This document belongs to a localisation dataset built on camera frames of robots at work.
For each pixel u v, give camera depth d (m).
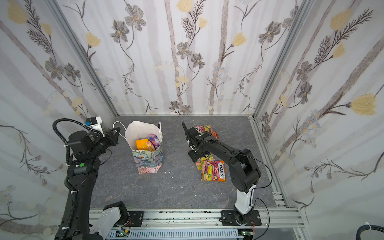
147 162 0.82
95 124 0.60
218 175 0.87
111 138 0.61
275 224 0.74
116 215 0.62
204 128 1.09
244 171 0.48
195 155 0.79
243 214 0.63
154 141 0.88
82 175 0.48
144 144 0.83
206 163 0.91
